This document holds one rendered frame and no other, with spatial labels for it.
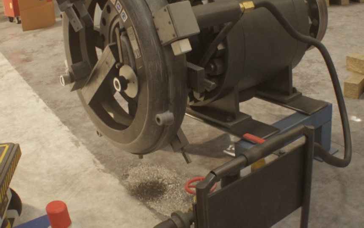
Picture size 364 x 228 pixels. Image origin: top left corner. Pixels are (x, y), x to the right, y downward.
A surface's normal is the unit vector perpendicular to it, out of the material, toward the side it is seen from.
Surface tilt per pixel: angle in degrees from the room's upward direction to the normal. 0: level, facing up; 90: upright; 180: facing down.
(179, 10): 68
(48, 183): 0
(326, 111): 90
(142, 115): 90
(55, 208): 0
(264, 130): 0
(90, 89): 90
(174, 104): 105
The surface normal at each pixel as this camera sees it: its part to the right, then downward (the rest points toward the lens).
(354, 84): -0.62, 0.34
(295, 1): 0.51, -0.15
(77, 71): 0.41, -0.39
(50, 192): -0.10, -0.93
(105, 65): -0.80, 0.29
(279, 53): 0.60, 0.50
